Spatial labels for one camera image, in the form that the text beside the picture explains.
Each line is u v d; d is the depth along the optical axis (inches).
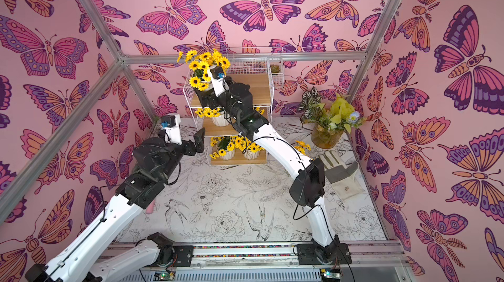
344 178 36.2
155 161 19.0
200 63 23.3
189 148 23.4
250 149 35.5
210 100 25.0
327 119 35.4
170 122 21.2
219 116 30.9
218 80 23.1
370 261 28.7
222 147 37.1
